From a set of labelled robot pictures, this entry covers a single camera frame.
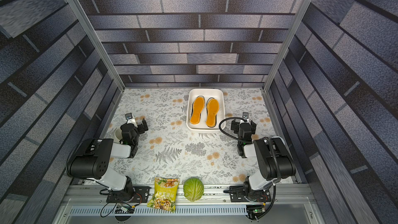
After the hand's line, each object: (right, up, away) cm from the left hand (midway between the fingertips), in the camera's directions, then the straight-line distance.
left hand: (136, 119), depth 93 cm
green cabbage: (+36, -30, -23) cm, 52 cm away
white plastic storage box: (+43, +6, +14) cm, 46 cm away
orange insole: (+37, +7, +12) cm, 40 cm away
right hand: (+66, 0, +1) cm, 66 cm away
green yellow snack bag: (+23, -32, -22) cm, 45 cm away
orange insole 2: (+48, +7, +11) cm, 49 cm away
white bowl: (-6, -8, -9) cm, 14 cm away
